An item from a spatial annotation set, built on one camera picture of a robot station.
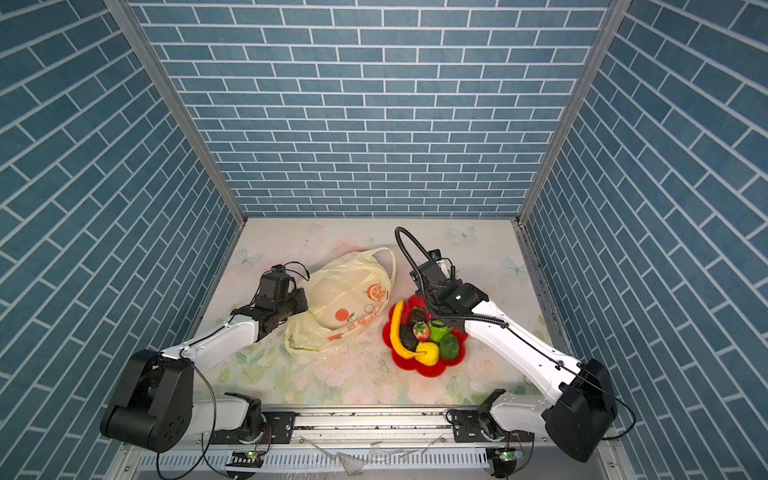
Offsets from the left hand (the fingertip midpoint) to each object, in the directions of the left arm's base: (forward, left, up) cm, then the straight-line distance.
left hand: (305, 295), depth 91 cm
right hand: (-4, -40, +12) cm, 42 cm away
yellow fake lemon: (-19, -38, -1) cm, 42 cm away
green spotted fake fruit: (-12, -40, 0) cm, 42 cm away
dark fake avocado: (-14, -31, -1) cm, 34 cm away
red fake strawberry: (-13, -35, +2) cm, 37 cm away
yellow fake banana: (-12, -28, 0) cm, 30 cm away
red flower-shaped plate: (-2, -32, -2) cm, 33 cm away
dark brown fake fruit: (-7, -35, -1) cm, 35 cm away
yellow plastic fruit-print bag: (+4, -12, -6) cm, 14 cm away
